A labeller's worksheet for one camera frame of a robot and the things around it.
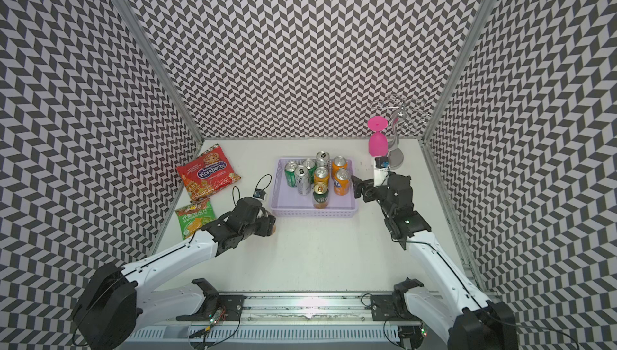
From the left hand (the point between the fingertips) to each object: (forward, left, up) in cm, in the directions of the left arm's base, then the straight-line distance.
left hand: (265, 219), depth 86 cm
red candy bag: (+22, +28, -1) cm, 36 cm away
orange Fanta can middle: (+17, -21, +3) cm, 27 cm away
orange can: (-5, -5, +4) cm, 8 cm away
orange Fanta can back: (+22, -28, +4) cm, 36 cm away
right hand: (+8, -36, +14) cm, 39 cm away
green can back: (+22, -16, +5) cm, 27 cm away
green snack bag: (+2, +28, -2) cm, 28 cm away
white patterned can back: (+23, -21, +7) cm, 32 cm away
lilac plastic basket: (+13, -6, -10) cm, 17 cm away
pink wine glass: (+28, -43, +10) cm, 53 cm away
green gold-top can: (+9, -20, +2) cm, 22 cm away
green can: (+19, -8, +2) cm, 21 cm away
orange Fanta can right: (+14, -29, +2) cm, 32 cm away
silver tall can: (+14, -13, +6) cm, 20 cm away
